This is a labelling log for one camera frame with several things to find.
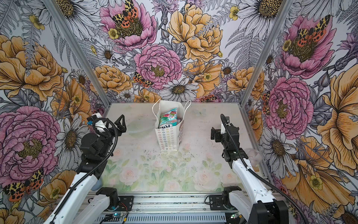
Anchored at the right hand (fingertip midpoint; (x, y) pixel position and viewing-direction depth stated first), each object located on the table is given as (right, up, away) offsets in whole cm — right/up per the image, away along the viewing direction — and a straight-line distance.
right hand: (220, 131), depth 83 cm
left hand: (-55, +6, -10) cm, 57 cm away
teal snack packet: (-30, +7, -2) cm, 31 cm away
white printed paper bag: (-30, -4, -2) cm, 30 cm away
